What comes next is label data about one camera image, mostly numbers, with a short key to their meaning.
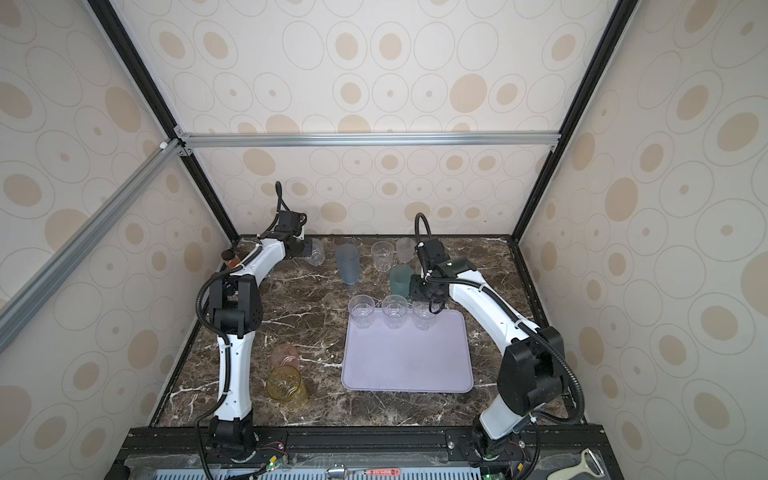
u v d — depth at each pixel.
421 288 0.76
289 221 0.86
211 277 0.62
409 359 0.92
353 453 0.73
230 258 1.02
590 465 0.71
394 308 0.95
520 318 0.47
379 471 0.69
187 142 0.91
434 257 0.66
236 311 0.62
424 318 0.96
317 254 1.13
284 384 0.82
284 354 0.88
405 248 1.11
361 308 0.97
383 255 1.13
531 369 0.43
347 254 1.21
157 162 0.81
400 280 1.00
